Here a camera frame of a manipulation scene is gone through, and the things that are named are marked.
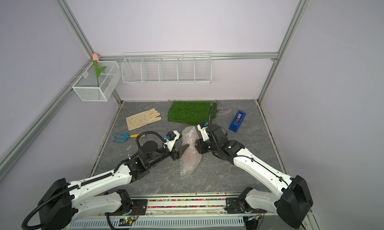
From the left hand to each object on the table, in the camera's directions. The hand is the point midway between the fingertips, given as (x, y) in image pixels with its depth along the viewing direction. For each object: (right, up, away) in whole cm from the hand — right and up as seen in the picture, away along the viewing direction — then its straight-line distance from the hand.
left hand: (185, 140), depth 73 cm
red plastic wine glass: (+5, -1, -3) cm, 6 cm away
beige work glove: (-39, +8, +35) cm, 53 cm away
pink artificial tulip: (-55, +39, +17) cm, 70 cm away
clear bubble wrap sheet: (+3, -10, +2) cm, 11 cm away
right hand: (+5, -2, +5) cm, 7 cm away
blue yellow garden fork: (-43, -2, +28) cm, 52 cm away
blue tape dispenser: (+34, +8, +29) cm, 45 cm away
